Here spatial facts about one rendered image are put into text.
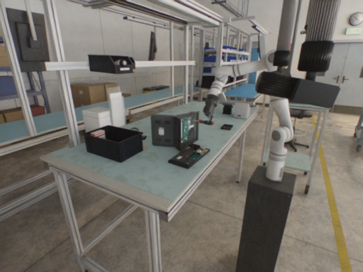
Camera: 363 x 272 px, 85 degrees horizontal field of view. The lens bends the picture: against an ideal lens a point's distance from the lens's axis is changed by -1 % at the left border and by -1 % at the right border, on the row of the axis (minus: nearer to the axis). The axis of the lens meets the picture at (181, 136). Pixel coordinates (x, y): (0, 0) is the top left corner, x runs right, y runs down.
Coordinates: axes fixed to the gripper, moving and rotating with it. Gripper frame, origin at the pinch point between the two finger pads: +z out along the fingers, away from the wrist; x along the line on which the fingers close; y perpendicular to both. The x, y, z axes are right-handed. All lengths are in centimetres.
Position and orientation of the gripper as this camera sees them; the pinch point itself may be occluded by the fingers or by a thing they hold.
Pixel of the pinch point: (208, 124)
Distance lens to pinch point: 118.9
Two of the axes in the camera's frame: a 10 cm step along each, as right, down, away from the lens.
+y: -8.6, -1.8, 4.8
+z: -3.3, 9.1, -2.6
